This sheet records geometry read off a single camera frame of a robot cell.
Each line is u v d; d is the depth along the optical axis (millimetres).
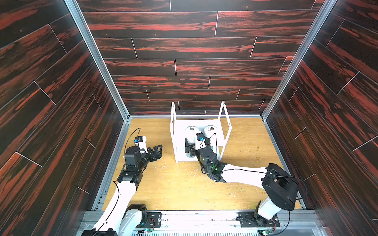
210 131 750
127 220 557
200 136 651
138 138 690
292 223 735
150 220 730
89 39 764
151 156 709
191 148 704
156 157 714
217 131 768
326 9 668
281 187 444
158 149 732
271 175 490
